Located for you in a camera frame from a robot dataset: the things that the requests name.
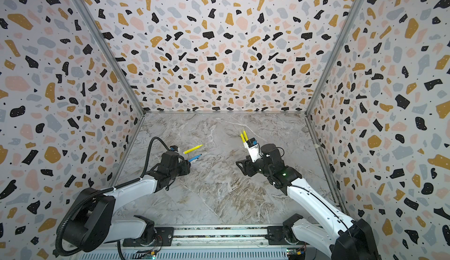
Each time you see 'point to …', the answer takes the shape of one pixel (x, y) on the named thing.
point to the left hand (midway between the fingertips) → (186, 161)
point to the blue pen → (194, 158)
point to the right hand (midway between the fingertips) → (239, 157)
